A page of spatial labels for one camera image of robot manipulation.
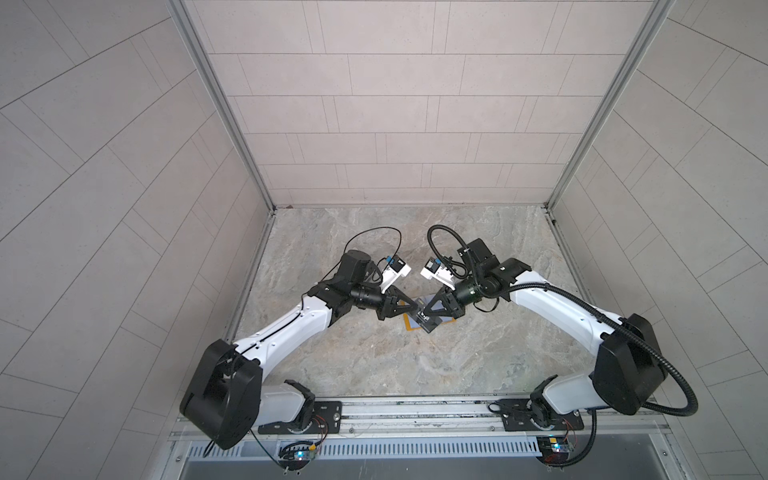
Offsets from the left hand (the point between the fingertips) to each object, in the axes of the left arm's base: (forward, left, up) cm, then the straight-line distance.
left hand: (418, 308), depth 72 cm
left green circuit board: (-29, +27, -14) cm, 42 cm away
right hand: (-1, -2, -1) cm, 3 cm away
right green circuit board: (-27, -31, -16) cm, 44 cm away
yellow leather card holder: (-2, +2, -1) cm, 3 cm away
